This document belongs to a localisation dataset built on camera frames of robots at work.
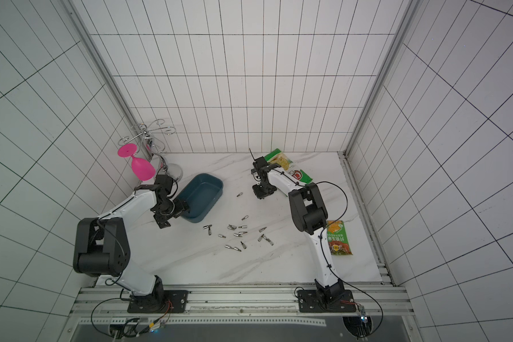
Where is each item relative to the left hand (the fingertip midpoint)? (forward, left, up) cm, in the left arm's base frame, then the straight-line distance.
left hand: (179, 219), depth 89 cm
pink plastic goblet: (+19, +19, +11) cm, 29 cm away
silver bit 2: (+3, -28, -5) cm, 28 cm away
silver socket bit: (-4, -13, -4) cm, 14 cm away
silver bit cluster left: (-2, -22, -3) cm, 23 cm away
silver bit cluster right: (-2, -28, -4) cm, 28 cm away
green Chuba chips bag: (+38, -45, -3) cm, 59 cm away
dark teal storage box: (+17, -5, -5) cm, 18 cm away
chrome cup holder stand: (+27, +14, +22) cm, 38 cm away
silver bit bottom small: (-10, -28, -4) cm, 30 cm away
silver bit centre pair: (-4, -26, -5) cm, 27 cm away
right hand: (+16, -32, -5) cm, 36 cm away
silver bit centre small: (-6, -18, -4) cm, 20 cm away
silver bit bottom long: (-10, -21, -4) cm, 23 cm away
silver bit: (+16, -25, -5) cm, 30 cm away
